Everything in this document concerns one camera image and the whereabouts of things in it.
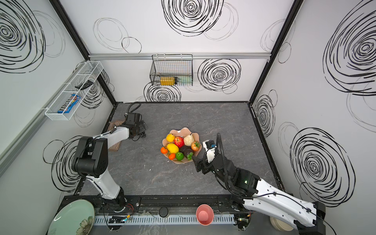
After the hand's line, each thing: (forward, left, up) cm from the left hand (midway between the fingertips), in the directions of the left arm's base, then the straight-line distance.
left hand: (141, 127), depth 99 cm
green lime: (-21, -28, +2) cm, 35 cm away
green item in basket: (+16, -30, +27) cm, 44 cm away
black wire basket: (+31, -20, +24) cm, 44 cm away
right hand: (-25, -39, +16) cm, 48 cm away
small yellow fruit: (-9, -21, +2) cm, 23 cm away
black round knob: (-48, -24, +6) cm, 54 cm away
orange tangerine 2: (-21, -24, +2) cm, 32 cm away
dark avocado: (-14, -31, 0) cm, 34 cm away
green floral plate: (-51, +20, -4) cm, 55 cm away
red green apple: (-14, -37, +3) cm, 40 cm away
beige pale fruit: (-10, -33, +3) cm, 35 cm away
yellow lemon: (-16, -24, +2) cm, 28 cm away
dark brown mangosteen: (-18, -32, +3) cm, 37 cm away
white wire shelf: (+22, +31, +29) cm, 48 cm away
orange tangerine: (-18, -19, +3) cm, 26 cm away
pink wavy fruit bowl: (-22, -31, -1) cm, 38 cm away
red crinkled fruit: (-10, -27, +1) cm, 29 cm away
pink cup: (-47, -43, -4) cm, 64 cm away
